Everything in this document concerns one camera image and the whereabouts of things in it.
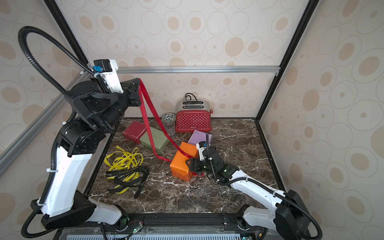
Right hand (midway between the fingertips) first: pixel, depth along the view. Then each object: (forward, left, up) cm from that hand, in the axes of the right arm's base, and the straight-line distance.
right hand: (195, 159), depth 80 cm
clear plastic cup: (+34, +22, -12) cm, 42 cm away
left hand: (+3, +16, +45) cm, 48 cm away
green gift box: (+19, +25, -9) cm, 32 cm away
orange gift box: (-4, +8, 0) cm, 9 cm away
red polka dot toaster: (+33, +3, +2) cm, 33 cm away
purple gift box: (+23, 0, -10) cm, 25 cm away
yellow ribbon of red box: (+5, +49, -12) cm, 51 cm away
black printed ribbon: (-6, +39, -14) cm, 42 cm away
